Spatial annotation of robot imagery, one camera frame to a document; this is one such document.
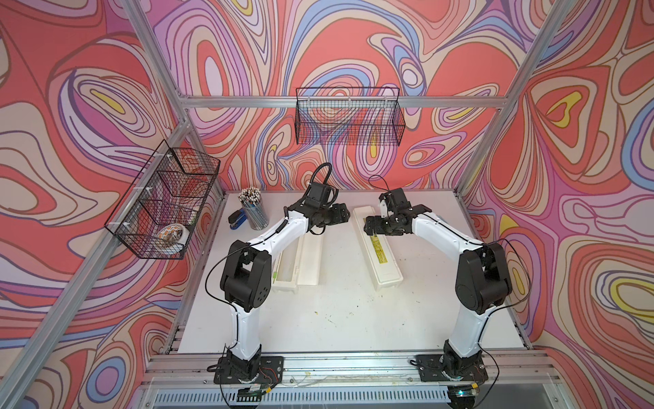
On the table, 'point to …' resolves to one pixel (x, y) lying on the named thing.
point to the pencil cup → (254, 207)
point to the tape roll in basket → (173, 233)
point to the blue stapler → (237, 219)
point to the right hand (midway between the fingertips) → (377, 233)
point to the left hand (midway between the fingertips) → (346, 216)
